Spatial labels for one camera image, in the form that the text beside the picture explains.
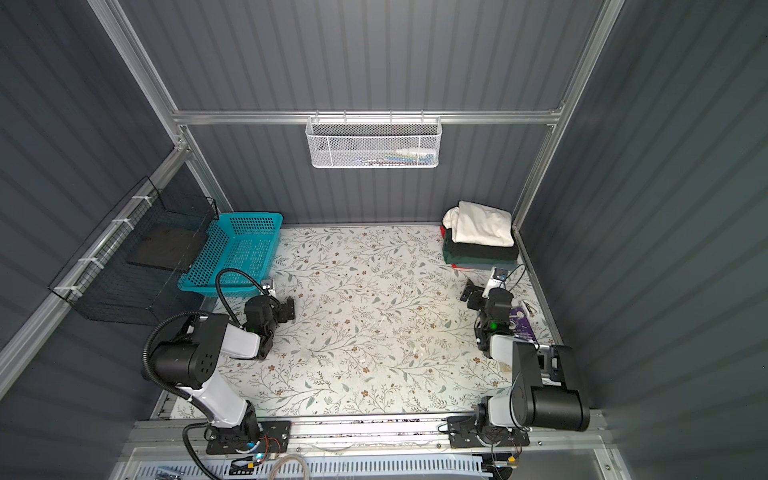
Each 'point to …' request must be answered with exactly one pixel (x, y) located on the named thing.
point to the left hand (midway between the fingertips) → (273, 299)
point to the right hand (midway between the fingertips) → (488, 285)
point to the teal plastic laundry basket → (242, 240)
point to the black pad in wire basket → (166, 247)
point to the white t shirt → (475, 223)
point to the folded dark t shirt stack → (473, 256)
